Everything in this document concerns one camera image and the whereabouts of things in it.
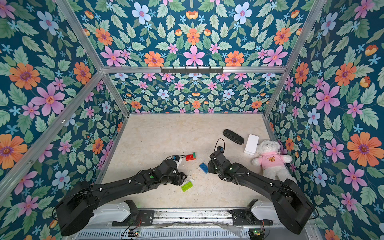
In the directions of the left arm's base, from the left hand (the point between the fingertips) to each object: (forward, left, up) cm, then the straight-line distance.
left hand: (186, 176), depth 83 cm
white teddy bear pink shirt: (+2, -50, +3) cm, 50 cm away
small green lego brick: (+14, -5, -2) cm, 15 cm away
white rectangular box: (+18, -44, -1) cm, 47 cm away
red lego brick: (+13, -2, -2) cm, 13 cm away
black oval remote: (+26, -33, -1) cm, 42 cm away
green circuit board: (-29, -34, -7) cm, 45 cm away
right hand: (+5, -14, +1) cm, 15 cm away
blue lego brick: (+6, -11, -4) cm, 13 cm away
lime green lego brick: (-4, 0, -5) cm, 6 cm away
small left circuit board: (-24, +27, -7) cm, 37 cm away
